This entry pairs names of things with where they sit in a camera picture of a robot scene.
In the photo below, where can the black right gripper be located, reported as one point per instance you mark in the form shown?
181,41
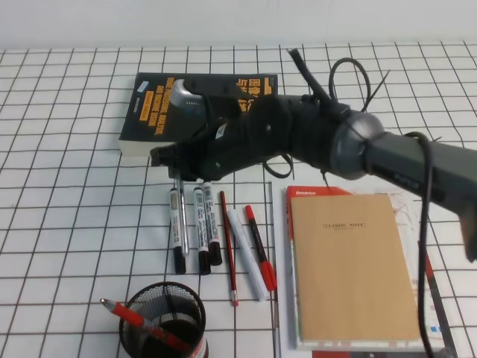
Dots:
255,137

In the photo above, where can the red pencil with eraser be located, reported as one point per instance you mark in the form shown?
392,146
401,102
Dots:
228,241

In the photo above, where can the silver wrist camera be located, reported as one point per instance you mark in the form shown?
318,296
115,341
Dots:
186,101

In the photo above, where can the left black white marker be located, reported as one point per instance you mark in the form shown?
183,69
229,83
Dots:
176,233

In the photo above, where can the silver metal pen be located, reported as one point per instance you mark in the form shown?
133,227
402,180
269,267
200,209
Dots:
181,209

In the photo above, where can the right black white marker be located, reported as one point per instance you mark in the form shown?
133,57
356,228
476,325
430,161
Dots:
211,222

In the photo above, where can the red black pen right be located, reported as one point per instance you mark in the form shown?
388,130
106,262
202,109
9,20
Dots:
439,332

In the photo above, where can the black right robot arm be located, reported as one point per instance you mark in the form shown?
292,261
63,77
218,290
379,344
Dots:
335,139

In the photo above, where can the black white marker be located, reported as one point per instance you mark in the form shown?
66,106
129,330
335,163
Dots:
176,233
211,222
201,228

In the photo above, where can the white marker pen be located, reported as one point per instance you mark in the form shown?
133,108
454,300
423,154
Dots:
248,258

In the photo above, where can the red ballpoint pen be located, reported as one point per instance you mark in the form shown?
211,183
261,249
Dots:
136,320

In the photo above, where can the middle black white marker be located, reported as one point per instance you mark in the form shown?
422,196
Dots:
201,228

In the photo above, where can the tan classic notebook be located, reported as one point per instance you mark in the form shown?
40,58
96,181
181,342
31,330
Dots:
352,278

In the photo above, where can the black mesh pen holder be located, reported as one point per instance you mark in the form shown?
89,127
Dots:
174,307

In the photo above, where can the orange Broadview book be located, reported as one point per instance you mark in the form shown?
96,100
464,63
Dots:
305,191

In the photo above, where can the red black marker pen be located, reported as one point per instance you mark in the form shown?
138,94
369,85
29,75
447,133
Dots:
266,269

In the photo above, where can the black thick textbook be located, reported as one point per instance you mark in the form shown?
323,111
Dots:
152,121

